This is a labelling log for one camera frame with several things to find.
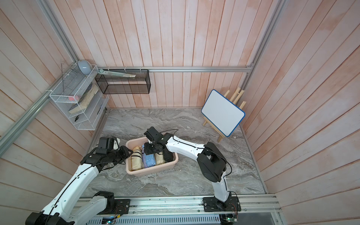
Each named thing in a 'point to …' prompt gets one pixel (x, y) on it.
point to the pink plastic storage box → (139, 141)
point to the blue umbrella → (148, 160)
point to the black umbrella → (168, 156)
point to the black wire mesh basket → (113, 84)
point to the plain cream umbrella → (137, 163)
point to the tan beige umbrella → (159, 158)
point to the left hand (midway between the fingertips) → (132, 154)
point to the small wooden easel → (236, 98)
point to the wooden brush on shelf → (86, 101)
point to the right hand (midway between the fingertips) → (146, 150)
